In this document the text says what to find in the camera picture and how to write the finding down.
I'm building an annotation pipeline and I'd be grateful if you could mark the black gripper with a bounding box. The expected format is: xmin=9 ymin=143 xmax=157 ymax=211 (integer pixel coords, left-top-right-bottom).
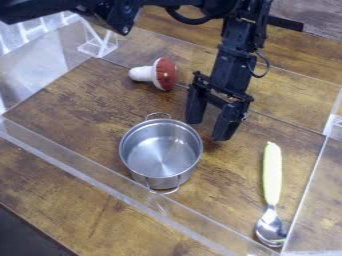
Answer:
xmin=186 ymin=45 xmax=256 ymax=141

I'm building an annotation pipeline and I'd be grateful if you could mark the red and white toy mushroom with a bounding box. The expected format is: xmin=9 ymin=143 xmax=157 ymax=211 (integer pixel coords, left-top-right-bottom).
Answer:
xmin=129 ymin=57 xmax=178 ymax=91

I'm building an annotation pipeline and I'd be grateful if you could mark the spoon with yellow-green handle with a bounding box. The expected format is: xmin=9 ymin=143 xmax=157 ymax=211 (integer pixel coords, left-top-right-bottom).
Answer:
xmin=256 ymin=142 xmax=288 ymax=248

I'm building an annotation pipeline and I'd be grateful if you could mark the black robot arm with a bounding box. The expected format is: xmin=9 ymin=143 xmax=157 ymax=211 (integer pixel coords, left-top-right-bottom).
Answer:
xmin=0 ymin=0 xmax=273 ymax=141

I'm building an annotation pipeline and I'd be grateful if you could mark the black strip on table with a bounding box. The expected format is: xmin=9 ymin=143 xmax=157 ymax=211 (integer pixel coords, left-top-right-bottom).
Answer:
xmin=269 ymin=16 xmax=305 ymax=32

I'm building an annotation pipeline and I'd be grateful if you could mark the silver pot with handles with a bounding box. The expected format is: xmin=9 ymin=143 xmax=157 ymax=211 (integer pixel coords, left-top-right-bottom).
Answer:
xmin=119 ymin=112 xmax=204 ymax=195

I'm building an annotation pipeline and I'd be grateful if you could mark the black cable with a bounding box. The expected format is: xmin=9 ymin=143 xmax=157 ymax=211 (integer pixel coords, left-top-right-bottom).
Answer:
xmin=165 ymin=4 xmax=272 ymax=79

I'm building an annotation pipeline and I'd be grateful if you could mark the clear acrylic triangle bracket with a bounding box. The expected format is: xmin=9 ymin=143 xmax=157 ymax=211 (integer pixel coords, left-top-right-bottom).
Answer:
xmin=78 ymin=20 xmax=119 ymax=58

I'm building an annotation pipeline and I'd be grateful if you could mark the clear acrylic enclosure wall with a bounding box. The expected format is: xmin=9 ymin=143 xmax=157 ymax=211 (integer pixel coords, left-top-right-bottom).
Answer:
xmin=0 ymin=116 xmax=280 ymax=256

